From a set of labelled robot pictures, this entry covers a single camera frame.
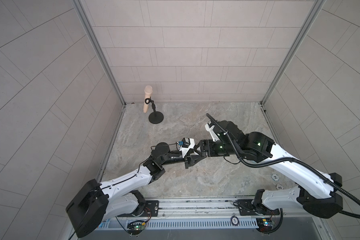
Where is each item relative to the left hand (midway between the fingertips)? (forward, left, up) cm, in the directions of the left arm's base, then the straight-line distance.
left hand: (206, 155), depth 64 cm
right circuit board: (-23, -28, -24) cm, 43 cm away
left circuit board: (-25, +29, -21) cm, 43 cm away
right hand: (0, +3, +3) cm, 5 cm away
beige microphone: (+38, +32, +1) cm, 50 cm away
